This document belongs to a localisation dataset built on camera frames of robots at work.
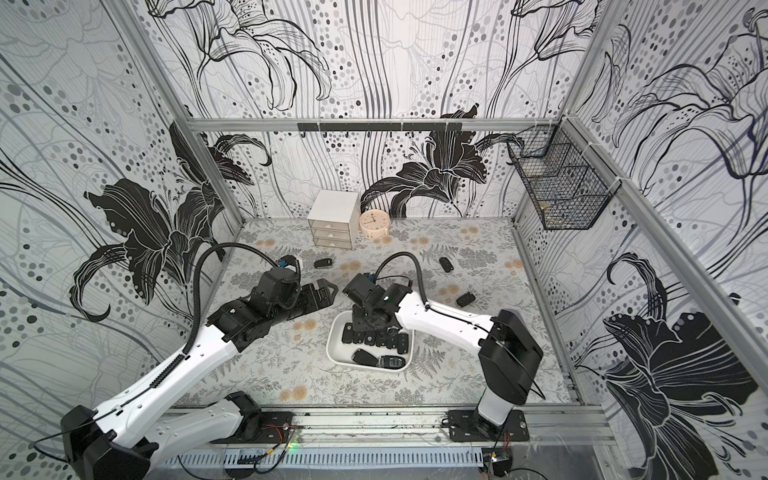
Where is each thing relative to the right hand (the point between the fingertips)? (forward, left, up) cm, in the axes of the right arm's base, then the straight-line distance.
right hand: (364, 318), depth 83 cm
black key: (+25, +18, -7) cm, 31 cm away
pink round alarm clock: (+44, 0, -6) cm, 44 cm away
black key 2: (-8, +1, -8) cm, 11 cm away
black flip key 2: (+10, -31, -8) cm, 34 cm away
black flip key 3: (-1, +6, -7) cm, 10 cm away
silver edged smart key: (-10, -8, -7) cm, 14 cm away
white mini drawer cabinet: (+35, +12, +5) cm, 37 cm away
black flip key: (+25, -27, -8) cm, 37 cm away
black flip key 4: (-4, -11, -7) cm, 14 cm away
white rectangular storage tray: (-5, -6, -8) cm, 11 cm away
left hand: (+1, +8, +9) cm, 13 cm away
